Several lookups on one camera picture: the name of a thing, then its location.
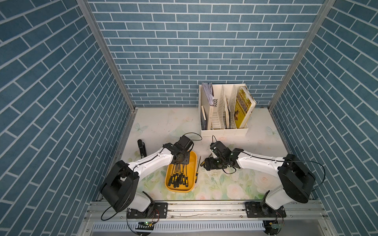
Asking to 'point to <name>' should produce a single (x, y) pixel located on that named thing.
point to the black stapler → (142, 148)
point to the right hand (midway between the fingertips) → (209, 166)
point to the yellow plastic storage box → (191, 170)
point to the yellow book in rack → (245, 105)
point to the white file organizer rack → (216, 107)
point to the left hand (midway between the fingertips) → (188, 160)
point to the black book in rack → (204, 122)
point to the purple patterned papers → (208, 90)
